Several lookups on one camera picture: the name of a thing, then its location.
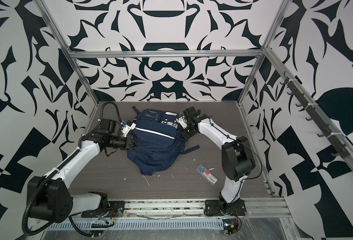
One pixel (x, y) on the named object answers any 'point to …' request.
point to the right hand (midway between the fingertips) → (187, 131)
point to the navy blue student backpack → (159, 141)
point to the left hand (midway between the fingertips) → (142, 142)
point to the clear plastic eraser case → (207, 174)
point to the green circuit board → (229, 226)
